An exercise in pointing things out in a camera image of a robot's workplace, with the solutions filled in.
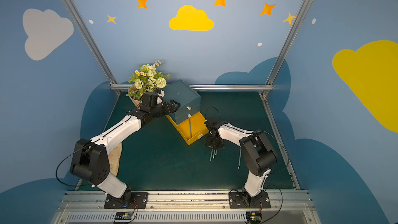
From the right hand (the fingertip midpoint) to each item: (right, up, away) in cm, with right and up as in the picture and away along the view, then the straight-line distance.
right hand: (212, 145), depth 93 cm
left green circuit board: (-44, -27, -22) cm, 56 cm away
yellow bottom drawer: (-13, +9, +8) cm, 18 cm away
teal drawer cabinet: (-14, +28, -6) cm, 32 cm away
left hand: (-22, +25, -6) cm, 34 cm away
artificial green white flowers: (-38, +40, -5) cm, 56 cm away
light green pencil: (-1, -5, -3) cm, 6 cm away
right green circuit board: (+18, -29, -20) cm, 40 cm away
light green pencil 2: (+16, -6, -5) cm, 18 cm away
